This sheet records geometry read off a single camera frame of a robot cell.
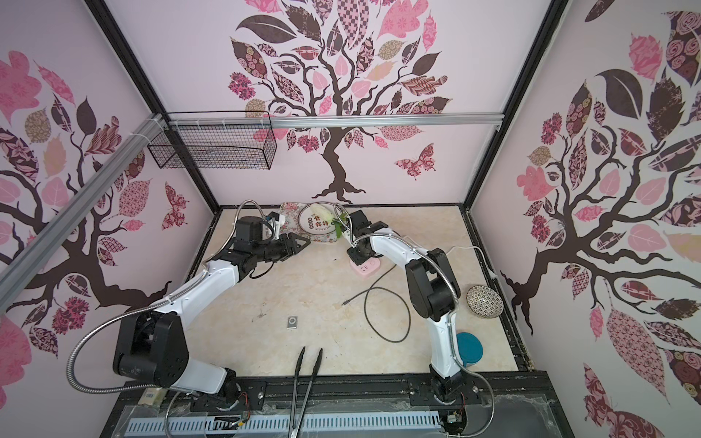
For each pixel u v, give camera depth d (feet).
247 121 2.95
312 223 3.73
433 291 1.75
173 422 2.29
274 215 2.58
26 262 1.69
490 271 3.39
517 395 2.43
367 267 3.19
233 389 2.15
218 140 3.11
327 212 3.73
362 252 2.72
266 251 2.37
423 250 1.87
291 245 2.46
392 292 3.11
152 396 2.30
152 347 1.40
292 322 2.86
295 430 2.21
